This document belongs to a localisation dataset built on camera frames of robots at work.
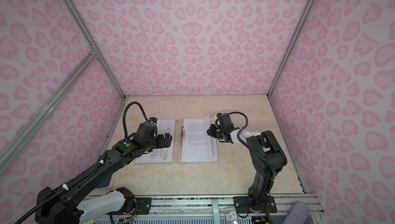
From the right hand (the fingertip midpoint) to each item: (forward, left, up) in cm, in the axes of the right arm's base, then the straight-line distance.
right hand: (207, 129), depth 94 cm
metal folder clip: (0, +15, -5) cm, 16 cm away
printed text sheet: (-7, +6, -7) cm, 12 cm away
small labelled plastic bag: (-42, -11, -3) cm, 44 cm away
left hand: (-10, +21, +11) cm, 26 cm away
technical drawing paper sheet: (-14, +27, -6) cm, 31 cm away
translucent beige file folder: (-15, +17, -6) cm, 24 cm away
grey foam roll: (-41, -41, -2) cm, 58 cm away
